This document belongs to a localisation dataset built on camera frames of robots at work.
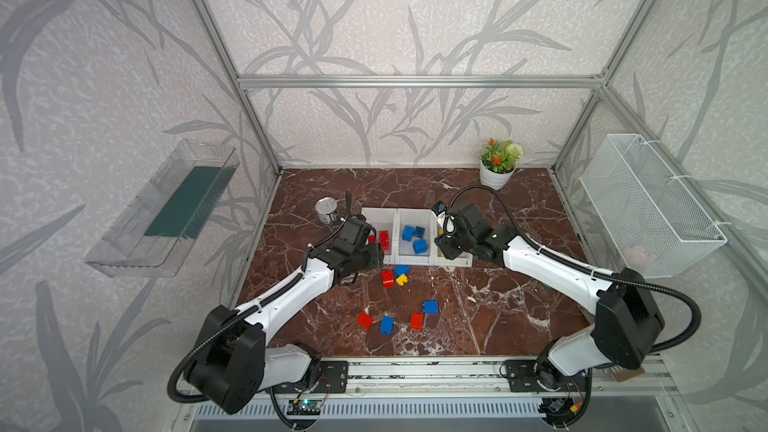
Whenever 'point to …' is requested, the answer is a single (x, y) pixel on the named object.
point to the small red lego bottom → (416, 321)
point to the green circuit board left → (304, 407)
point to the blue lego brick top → (401, 270)
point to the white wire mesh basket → (654, 225)
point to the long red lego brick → (385, 240)
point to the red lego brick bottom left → (366, 320)
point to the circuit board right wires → (562, 408)
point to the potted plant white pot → (498, 163)
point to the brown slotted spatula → (629, 373)
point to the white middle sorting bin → (414, 236)
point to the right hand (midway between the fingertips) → (444, 226)
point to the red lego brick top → (388, 278)
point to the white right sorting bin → (463, 260)
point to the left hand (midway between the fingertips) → (381, 245)
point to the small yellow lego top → (402, 279)
